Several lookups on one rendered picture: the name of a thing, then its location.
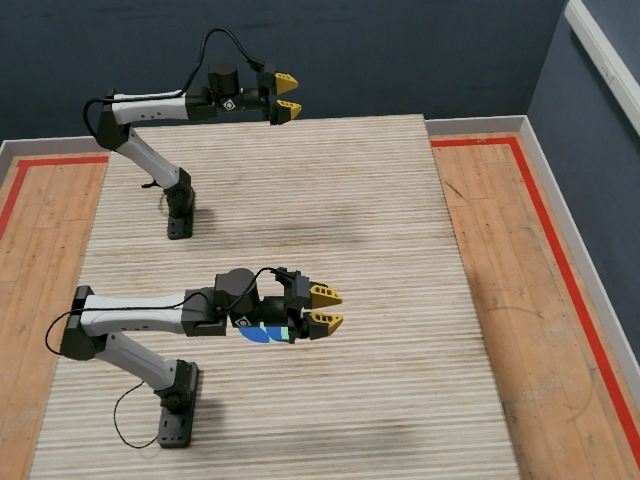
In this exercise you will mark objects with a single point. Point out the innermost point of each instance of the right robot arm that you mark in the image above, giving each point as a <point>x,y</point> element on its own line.
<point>172,380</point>

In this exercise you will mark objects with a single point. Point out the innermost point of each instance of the mint green and blue sock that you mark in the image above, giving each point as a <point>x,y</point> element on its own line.
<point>266,334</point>

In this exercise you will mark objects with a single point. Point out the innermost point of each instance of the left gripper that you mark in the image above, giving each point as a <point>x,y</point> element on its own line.
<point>281,111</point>

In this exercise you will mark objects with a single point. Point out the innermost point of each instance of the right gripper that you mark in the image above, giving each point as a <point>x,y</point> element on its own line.
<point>304,325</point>

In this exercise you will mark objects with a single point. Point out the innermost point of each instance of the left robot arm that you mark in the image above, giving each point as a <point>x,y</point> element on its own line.
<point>197,103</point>

